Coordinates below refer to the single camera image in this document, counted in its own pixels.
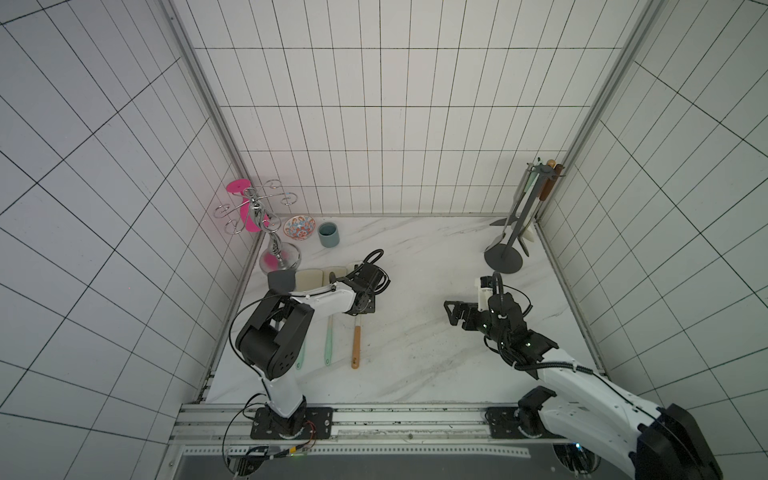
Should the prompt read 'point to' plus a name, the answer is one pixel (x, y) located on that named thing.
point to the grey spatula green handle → (282, 281)
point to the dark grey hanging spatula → (511, 220)
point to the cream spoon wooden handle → (356, 342)
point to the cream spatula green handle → (300, 352)
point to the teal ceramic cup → (329, 234)
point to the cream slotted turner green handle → (328, 341)
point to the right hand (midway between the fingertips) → (457, 298)
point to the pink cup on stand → (244, 187)
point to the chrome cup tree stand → (275, 257)
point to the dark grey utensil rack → (504, 259)
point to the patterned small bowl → (299, 227)
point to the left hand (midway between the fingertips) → (356, 308)
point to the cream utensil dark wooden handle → (548, 185)
